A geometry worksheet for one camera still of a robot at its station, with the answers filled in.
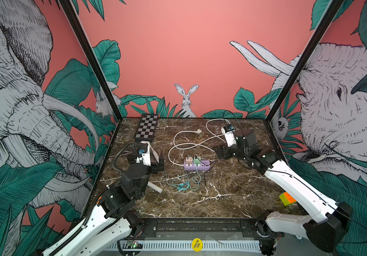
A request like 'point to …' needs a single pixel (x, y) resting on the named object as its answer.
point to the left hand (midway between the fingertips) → (152, 148)
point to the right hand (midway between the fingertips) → (218, 142)
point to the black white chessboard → (146, 128)
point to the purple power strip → (194, 166)
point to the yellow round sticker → (197, 244)
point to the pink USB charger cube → (189, 161)
